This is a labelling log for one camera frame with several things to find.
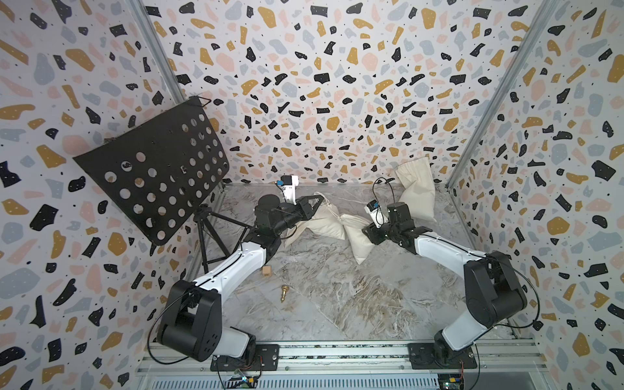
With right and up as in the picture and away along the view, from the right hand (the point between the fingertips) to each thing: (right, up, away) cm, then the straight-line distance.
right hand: (368, 226), depth 93 cm
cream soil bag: (-16, +2, +4) cm, 17 cm away
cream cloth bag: (+25, +12, +15) cm, 32 cm away
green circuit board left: (-40, -44, -22) cm, 63 cm away
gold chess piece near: (-31, -22, -5) cm, 38 cm away
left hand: (-16, +10, -18) cm, 26 cm away
